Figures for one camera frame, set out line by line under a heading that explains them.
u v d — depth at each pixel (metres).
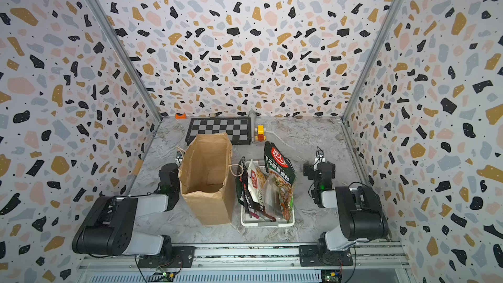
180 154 0.80
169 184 0.70
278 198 0.78
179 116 1.24
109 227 0.44
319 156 0.80
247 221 0.82
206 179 0.95
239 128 1.13
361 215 0.46
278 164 0.82
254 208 0.71
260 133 1.09
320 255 0.67
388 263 0.76
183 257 0.74
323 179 0.72
